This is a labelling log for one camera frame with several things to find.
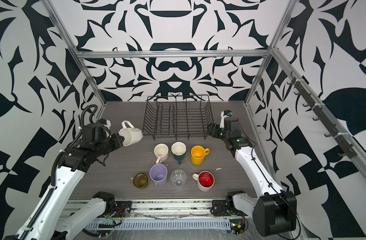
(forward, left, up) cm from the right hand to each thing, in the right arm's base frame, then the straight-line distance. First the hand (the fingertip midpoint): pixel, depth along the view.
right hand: (214, 125), depth 81 cm
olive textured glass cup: (-22, +41, -19) cm, 50 cm away
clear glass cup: (-21, +20, -19) cm, 35 cm away
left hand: (-9, +45, +6) cm, 46 cm away
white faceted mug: (-8, +41, +5) cm, 42 cm away
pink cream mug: (-7, +30, -15) cm, 35 cm away
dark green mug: (-7, +20, -14) cm, 25 cm away
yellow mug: (-8, +8, -18) cm, 21 cm away
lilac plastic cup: (-20, +31, -16) cm, 40 cm away
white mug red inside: (-23, +5, -19) cm, 30 cm away
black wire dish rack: (+20, +21, -18) cm, 34 cm away
